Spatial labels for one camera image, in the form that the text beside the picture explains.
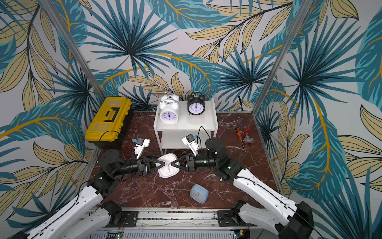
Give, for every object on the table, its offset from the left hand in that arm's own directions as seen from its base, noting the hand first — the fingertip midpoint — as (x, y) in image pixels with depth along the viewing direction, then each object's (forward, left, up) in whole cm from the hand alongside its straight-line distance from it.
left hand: (163, 166), depth 61 cm
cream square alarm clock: (-1, -2, -2) cm, 3 cm away
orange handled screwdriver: (+34, -45, -27) cm, 63 cm away
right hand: (+1, -4, -1) cm, 4 cm away
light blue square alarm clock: (-4, -16, -22) cm, 28 cm away
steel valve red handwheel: (+31, -50, -25) cm, 64 cm away
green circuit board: (-22, +22, -31) cm, 44 cm away
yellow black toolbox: (+32, +38, -12) cm, 52 cm away
